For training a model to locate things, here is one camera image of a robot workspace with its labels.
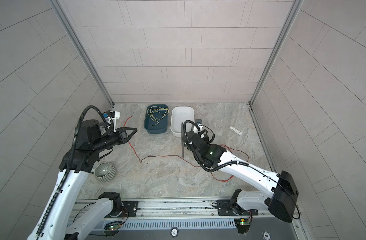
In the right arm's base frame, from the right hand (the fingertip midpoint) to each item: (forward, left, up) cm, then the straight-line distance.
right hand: (191, 135), depth 77 cm
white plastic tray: (+32, +7, -18) cm, 37 cm away
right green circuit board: (-36, -22, -20) cm, 46 cm away
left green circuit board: (-34, +37, -15) cm, 53 cm away
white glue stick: (+13, -30, -17) cm, 37 cm away
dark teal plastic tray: (+24, +23, -13) cm, 36 cm away
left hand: (-3, +23, +12) cm, 26 cm away
